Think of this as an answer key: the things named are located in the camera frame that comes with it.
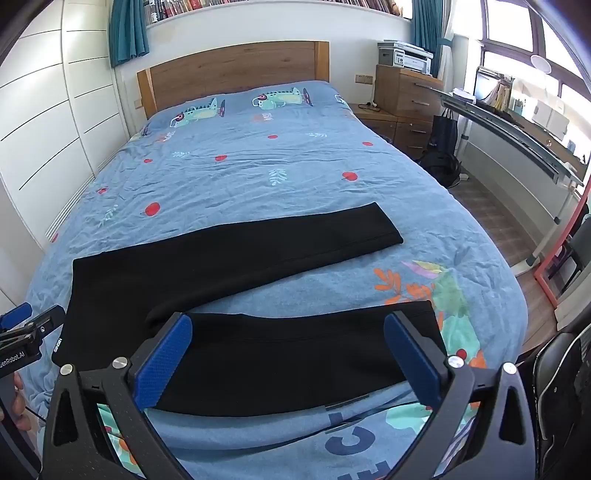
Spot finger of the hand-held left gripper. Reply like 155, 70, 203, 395
0, 305, 66, 355
0, 302, 33, 330

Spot grey tilting desk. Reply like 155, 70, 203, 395
438, 88, 588, 274

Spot black office chair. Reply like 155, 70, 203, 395
516, 318, 591, 480

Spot window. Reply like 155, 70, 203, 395
480, 0, 591, 127

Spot teal curtain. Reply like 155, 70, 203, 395
411, 0, 451, 77
108, 0, 151, 69

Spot row of books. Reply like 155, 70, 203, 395
143, 0, 403, 24

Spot wooden nightstand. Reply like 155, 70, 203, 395
347, 102, 399, 139

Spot white printer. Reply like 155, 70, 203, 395
378, 41, 435, 75

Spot white storage box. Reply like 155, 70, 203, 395
531, 104, 571, 137

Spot wooden headboard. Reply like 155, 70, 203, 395
137, 41, 331, 121

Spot dark tote bag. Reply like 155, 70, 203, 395
431, 108, 459, 155

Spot wooden dresser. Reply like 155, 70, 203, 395
374, 65, 446, 160

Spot black backpack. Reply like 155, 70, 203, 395
417, 148, 463, 188

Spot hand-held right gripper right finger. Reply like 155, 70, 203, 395
383, 311, 539, 480

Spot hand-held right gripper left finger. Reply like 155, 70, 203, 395
39, 312, 218, 480

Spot person's left hand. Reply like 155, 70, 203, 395
0, 371, 33, 432

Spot black pants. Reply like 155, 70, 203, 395
58, 202, 448, 412

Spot blue printed bedsheet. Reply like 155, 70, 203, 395
21, 80, 529, 480

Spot red frame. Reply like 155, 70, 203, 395
533, 185, 591, 320

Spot white wardrobe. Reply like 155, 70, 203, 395
0, 0, 133, 296

